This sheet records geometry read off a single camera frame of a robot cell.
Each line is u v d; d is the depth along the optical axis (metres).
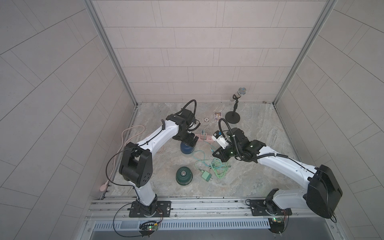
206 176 0.80
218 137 0.70
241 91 0.85
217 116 1.07
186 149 0.82
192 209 0.72
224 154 0.68
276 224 0.68
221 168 0.84
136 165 0.45
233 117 1.07
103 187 0.79
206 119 1.08
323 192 0.39
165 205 0.72
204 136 0.91
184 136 0.72
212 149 0.76
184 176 0.72
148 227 0.65
